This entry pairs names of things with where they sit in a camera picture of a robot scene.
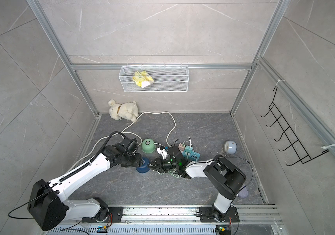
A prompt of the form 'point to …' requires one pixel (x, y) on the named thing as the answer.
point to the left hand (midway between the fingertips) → (142, 161)
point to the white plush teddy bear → (128, 110)
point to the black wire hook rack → (303, 156)
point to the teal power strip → (192, 156)
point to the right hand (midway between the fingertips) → (149, 167)
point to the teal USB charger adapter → (188, 149)
